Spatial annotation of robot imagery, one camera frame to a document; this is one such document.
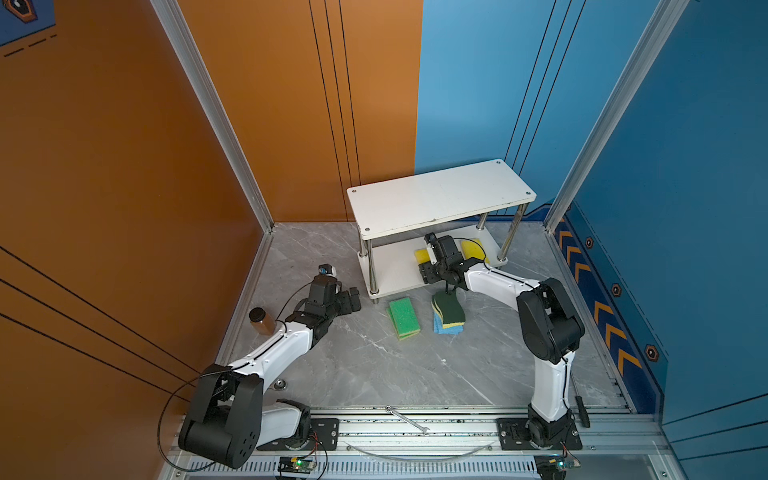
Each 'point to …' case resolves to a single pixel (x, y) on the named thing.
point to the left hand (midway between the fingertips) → (346, 291)
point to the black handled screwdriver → (582, 410)
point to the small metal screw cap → (280, 384)
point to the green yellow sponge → (403, 317)
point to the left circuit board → (295, 465)
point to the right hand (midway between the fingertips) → (429, 266)
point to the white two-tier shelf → (479, 205)
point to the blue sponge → (438, 326)
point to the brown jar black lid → (262, 321)
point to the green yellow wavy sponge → (447, 305)
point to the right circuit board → (551, 466)
